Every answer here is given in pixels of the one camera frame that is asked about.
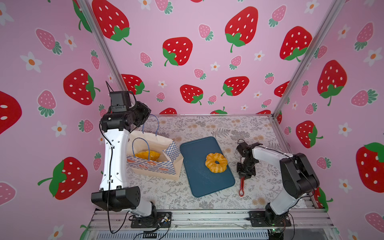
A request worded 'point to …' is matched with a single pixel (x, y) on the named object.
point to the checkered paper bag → (168, 166)
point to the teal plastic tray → (203, 181)
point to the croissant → (154, 156)
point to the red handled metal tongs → (241, 192)
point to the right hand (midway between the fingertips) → (244, 176)
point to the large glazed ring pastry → (210, 163)
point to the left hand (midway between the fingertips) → (152, 108)
